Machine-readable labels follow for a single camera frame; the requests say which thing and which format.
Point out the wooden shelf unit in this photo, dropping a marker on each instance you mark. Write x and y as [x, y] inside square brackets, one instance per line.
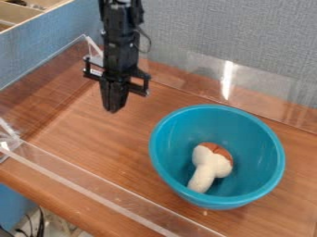
[19, 11]

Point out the clear acrylic barrier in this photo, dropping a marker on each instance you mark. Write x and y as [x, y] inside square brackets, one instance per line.
[128, 204]
[273, 96]
[49, 89]

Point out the clear acrylic front barrier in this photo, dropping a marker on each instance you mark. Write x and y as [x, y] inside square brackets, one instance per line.
[128, 204]

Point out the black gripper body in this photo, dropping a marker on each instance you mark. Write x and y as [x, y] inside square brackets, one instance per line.
[120, 68]

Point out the plush white brown mushroom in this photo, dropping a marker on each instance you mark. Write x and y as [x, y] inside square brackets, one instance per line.
[212, 162]

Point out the clear triangular acrylic bracket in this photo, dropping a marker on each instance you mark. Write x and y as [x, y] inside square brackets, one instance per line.
[96, 54]

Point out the clear acrylic left barrier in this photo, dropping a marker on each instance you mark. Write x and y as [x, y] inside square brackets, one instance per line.
[49, 89]

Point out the blue plastic bowl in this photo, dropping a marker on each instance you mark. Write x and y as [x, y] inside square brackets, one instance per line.
[245, 137]

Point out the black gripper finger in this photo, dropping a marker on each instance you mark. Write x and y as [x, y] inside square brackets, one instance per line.
[119, 95]
[104, 92]

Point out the clear acrylic back barrier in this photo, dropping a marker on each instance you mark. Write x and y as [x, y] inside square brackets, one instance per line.
[273, 96]

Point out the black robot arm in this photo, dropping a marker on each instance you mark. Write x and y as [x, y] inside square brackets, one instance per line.
[122, 17]

